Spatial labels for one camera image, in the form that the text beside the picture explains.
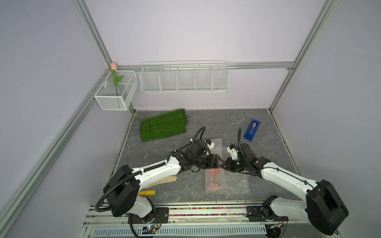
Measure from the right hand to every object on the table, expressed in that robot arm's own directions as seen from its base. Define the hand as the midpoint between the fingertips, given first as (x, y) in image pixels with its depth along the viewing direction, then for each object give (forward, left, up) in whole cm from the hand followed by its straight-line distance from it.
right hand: (220, 165), depth 84 cm
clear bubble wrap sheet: (-9, +1, +1) cm, 9 cm away
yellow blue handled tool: (-13, +38, -7) cm, 40 cm away
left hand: (-4, +1, +8) cm, 9 cm away
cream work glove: (-6, +31, -7) cm, 32 cm away
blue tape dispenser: (+26, -25, -2) cm, 36 cm away
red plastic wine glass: (-5, +4, 0) cm, 6 cm away
